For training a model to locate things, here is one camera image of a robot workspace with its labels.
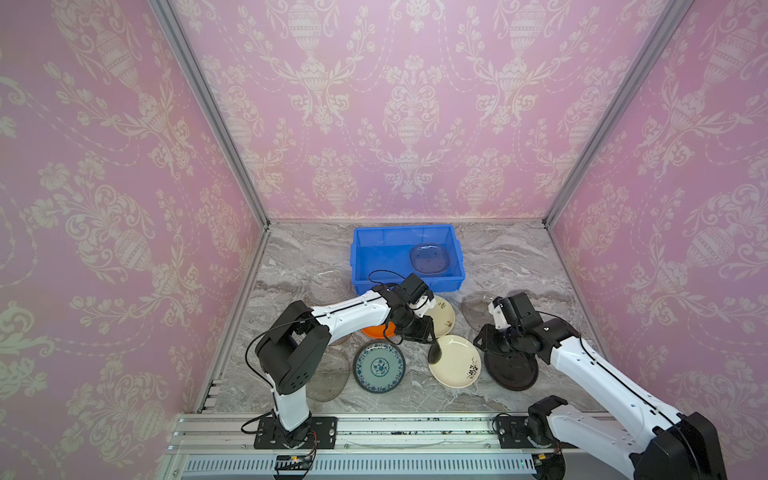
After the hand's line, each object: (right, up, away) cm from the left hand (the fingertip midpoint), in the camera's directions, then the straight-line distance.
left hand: (432, 343), depth 82 cm
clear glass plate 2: (-34, +13, +21) cm, 42 cm away
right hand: (+13, 0, 0) cm, 13 cm away
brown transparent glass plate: (-25, -2, +7) cm, 26 cm away
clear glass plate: (+3, +23, +27) cm, 36 cm away
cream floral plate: (+5, +5, +13) cm, 15 cm away
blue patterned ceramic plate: (-15, -8, +3) cm, 17 cm away
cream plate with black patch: (+8, -7, +3) cm, 11 cm away
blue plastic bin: (-14, +24, +28) cm, 39 cm away
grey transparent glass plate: (+16, +6, +14) cm, 22 cm away
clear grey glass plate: (-29, -9, +1) cm, 30 cm away
